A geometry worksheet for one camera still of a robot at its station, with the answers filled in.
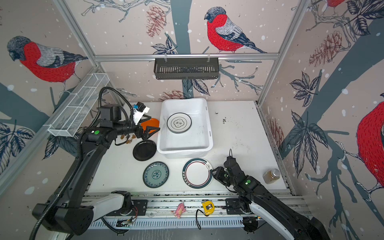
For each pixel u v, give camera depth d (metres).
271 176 0.76
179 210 0.71
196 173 0.85
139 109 0.58
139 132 0.60
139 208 0.73
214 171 0.80
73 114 0.74
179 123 1.07
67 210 0.36
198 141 0.99
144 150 0.93
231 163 0.68
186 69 1.06
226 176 0.71
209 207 0.72
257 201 0.55
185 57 0.93
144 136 0.62
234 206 0.73
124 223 0.71
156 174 0.84
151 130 0.62
